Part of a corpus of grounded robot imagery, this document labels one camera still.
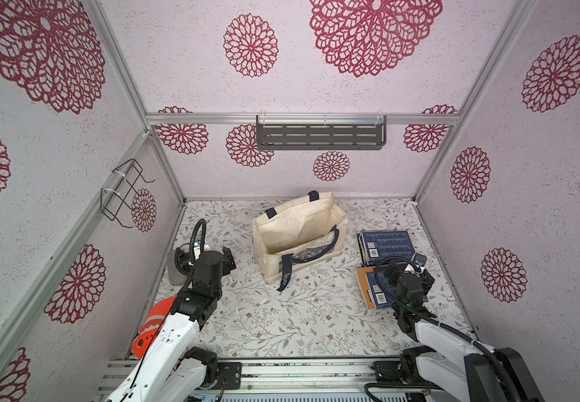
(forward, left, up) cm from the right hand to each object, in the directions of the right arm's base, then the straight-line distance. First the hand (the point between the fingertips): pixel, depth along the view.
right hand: (409, 262), depth 85 cm
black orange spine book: (-4, +15, -6) cm, 17 cm away
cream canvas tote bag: (+15, +34, -5) cm, 38 cm away
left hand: (-3, +65, +8) cm, 66 cm away
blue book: (+10, +9, -5) cm, 14 cm away
